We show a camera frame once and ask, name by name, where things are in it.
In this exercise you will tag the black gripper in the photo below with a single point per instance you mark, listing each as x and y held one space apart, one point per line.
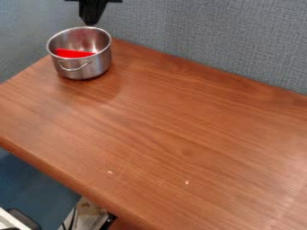
92 9

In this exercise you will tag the metal pot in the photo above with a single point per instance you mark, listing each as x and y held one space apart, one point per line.
85 39

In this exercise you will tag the red object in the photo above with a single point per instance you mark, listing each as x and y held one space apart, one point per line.
69 53

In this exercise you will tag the white black object corner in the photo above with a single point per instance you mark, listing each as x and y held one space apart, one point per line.
15 220

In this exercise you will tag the table leg frame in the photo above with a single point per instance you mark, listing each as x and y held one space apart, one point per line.
88 217

